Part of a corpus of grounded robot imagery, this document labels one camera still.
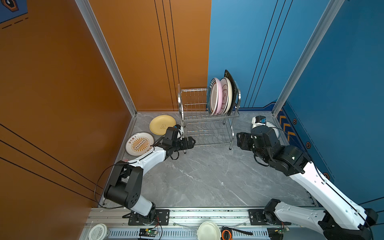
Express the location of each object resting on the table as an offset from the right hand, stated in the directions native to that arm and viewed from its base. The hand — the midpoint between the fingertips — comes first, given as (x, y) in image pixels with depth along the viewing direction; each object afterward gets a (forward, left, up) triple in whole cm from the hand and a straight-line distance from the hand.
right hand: (239, 135), depth 68 cm
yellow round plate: (+33, +49, -29) cm, 66 cm away
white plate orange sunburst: (+16, +60, -29) cm, 69 cm away
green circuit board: (-33, +42, -31) cm, 62 cm away
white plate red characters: (+31, -36, -30) cm, 56 cm away
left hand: (+11, +24, -19) cm, 33 cm away
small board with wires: (-32, -21, -30) cm, 48 cm away
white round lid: (-34, +63, -23) cm, 75 cm away
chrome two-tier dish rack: (+27, +15, -27) cm, 41 cm away
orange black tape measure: (-34, +7, -28) cm, 44 cm away
